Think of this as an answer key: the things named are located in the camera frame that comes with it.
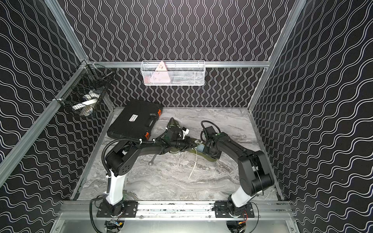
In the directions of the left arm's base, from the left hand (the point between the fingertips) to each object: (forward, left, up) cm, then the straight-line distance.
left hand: (198, 143), depth 88 cm
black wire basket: (+23, +74, +17) cm, 79 cm away
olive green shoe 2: (-6, -3, -4) cm, 8 cm away
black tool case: (+17, +45, -3) cm, 48 cm away
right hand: (-4, -7, -6) cm, 10 cm away
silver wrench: (-8, +28, -11) cm, 31 cm away
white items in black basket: (+8, +64, +17) cm, 67 cm away
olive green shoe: (+19, +17, -5) cm, 26 cm away
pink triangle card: (+31, +26, +25) cm, 48 cm away
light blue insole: (+1, -2, -7) cm, 8 cm away
